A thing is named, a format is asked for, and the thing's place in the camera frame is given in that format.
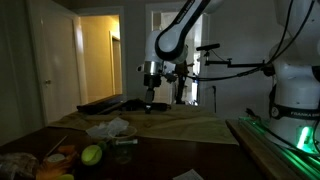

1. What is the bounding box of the white door with knob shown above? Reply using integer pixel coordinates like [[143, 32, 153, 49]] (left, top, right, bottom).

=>
[[27, 0, 88, 127]]

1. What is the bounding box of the black stereo camera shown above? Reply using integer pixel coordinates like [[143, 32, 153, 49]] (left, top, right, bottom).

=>
[[195, 42, 221, 52]]

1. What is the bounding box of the wooden hallway door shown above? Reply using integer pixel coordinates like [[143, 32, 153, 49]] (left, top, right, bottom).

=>
[[109, 30, 123, 96]]

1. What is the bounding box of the black wall cable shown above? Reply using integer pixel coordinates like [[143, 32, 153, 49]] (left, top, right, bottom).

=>
[[207, 85, 218, 114]]

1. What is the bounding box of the standing person in dark clothes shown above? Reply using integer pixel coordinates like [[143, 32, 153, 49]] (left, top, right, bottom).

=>
[[174, 59, 196, 105]]

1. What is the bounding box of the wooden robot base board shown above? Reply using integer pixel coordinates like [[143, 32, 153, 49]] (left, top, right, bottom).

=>
[[225, 117, 320, 180]]

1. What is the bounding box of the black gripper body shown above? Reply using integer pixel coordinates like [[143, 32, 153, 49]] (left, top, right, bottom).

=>
[[143, 73, 163, 90]]

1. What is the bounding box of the thin wooden stick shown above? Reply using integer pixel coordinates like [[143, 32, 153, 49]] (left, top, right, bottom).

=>
[[44, 134, 69, 158]]

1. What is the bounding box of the tan tablecloth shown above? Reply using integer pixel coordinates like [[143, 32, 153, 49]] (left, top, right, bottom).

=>
[[49, 104, 240, 146]]

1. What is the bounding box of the small green ball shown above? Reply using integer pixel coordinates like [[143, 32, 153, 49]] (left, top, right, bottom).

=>
[[97, 140, 109, 152]]

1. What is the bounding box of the clear plastic cup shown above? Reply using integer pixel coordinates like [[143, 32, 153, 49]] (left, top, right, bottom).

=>
[[107, 125, 138, 165]]

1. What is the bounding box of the small yellow-green object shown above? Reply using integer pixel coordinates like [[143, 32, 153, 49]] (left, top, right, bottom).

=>
[[54, 173, 75, 180]]

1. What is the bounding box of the black base cable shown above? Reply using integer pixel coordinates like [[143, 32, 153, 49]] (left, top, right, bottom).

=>
[[245, 107, 320, 158]]

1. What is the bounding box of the orange tiger plush toy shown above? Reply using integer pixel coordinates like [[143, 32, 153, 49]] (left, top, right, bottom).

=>
[[35, 143, 80, 180]]

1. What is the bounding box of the yellow-green tennis ball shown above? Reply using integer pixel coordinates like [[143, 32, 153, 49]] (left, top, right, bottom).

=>
[[80, 144, 103, 167]]

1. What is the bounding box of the dark marker with white end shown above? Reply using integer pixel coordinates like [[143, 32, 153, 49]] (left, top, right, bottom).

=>
[[115, 138, 139, 146]]

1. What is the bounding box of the clear crinkled plastic bag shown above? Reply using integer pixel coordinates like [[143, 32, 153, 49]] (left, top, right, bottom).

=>
[[0, 152, 40, 180]]

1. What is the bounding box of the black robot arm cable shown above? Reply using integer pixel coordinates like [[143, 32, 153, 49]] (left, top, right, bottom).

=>
[[159, 0, 316, 83]]

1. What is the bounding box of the crumpled white plastic wrap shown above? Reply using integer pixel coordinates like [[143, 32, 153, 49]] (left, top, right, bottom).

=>
[[85, 116, 130, 139]]

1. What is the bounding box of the white kitchen cabinet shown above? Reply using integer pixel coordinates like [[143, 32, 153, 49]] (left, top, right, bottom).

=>
[[155, 81, 177, 105]]

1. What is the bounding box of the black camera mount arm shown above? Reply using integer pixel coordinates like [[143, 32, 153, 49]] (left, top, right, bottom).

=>
[[203, 49, 276, 74]]

